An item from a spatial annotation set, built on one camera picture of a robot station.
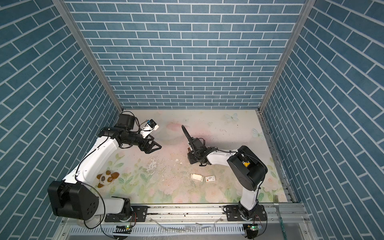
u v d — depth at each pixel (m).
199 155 0.72
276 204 0.77
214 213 0.75
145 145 0.68
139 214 0.74
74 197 0.40
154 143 0.69
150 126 0.69
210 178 0.84
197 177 0.87
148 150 0.69
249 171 0.48
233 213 0.74
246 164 0.51
